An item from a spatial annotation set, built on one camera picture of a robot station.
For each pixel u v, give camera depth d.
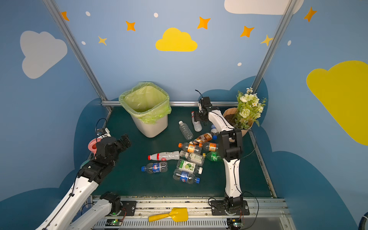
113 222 0.71
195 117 0.95
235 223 0.71
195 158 0.87
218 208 0.73
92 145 0.86
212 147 0.93
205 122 0.91
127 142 0.69
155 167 0.84
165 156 0.89
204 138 0.98
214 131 1.05
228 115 1.00
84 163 0.82
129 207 0.75
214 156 0.89
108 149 0.53
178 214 0.73
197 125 1.06
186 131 1.04
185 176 0.80
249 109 0.84
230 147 0.59
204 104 0.82
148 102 1.04
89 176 0.50
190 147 0.93
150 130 0.96
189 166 0.86
